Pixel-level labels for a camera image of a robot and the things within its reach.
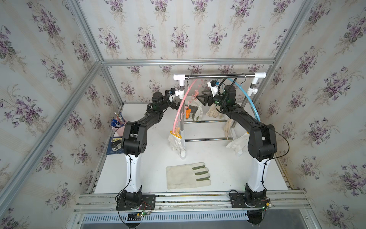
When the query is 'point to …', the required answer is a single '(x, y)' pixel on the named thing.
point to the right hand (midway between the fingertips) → (202, 94)
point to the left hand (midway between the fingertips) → (178, 95)
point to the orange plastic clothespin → (188, 112)
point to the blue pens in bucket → (119, 121)
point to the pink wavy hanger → (194, 95)
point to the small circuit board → (137, 216)
